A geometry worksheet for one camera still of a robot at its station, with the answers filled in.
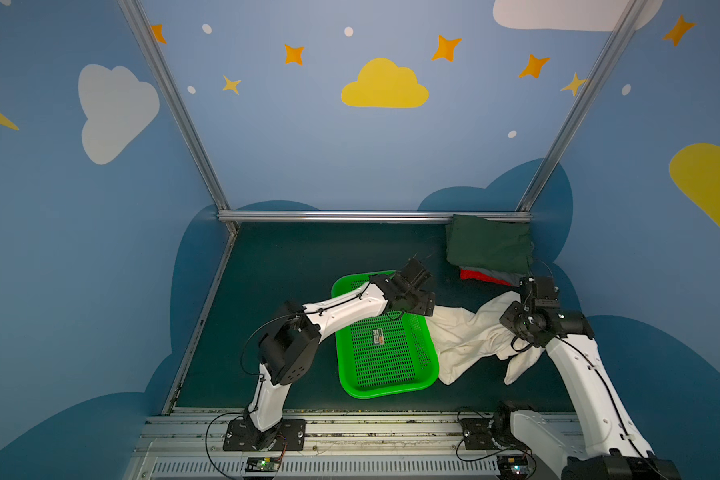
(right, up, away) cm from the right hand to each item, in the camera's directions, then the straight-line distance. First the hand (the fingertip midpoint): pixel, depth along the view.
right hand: (518, 317), depth 78 cm
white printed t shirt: (-11, -9, +13) cm, 19 cm away
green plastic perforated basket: (-34, -14, +10) cm, 38 cm away
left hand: (-23, +2, +7) cm, 24 cm away
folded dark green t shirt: (+1, +22, +32) cm, 39 cm away
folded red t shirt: (-5, +10, +26) cm, 28 cm away
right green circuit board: (-5, -35, -6) cm, 36 cm away
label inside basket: (-37, -9, +12) cm, 40 cm away
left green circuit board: (-66, -34, -8) cm, 75 cm away
